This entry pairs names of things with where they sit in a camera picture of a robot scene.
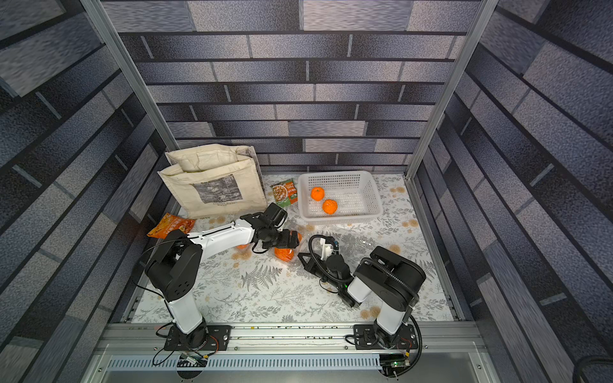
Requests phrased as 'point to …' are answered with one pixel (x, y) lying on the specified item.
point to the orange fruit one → (284, 254)
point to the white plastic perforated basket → (327, 196)
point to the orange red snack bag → (170, 223)
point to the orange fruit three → (317, 193)
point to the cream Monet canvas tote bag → (215, 179)
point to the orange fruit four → (330, 206)
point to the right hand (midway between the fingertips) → (295, 254)
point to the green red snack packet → (285, 192)
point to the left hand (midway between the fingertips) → (292, 243)
